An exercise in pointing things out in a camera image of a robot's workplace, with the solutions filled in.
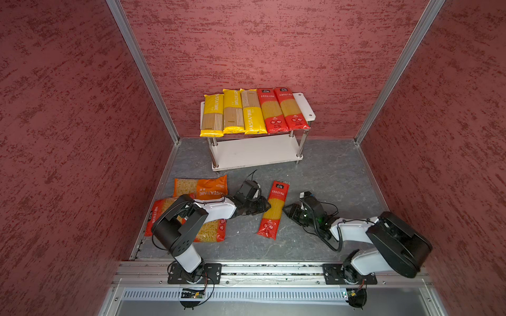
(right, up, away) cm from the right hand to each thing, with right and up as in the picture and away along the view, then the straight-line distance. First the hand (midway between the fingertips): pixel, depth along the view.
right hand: (283, 214), depth 88 cm
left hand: (-7, +2, +1) cm, 7 cm away
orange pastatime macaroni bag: (-35, +12, +4) cm, 38 cm away
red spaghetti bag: (-6, -3, -5) cm, 9 cm away
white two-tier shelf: (-23, +31, +22) cm, 44 cm away
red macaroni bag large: (-31, -5, -7) cm, 32 cm away
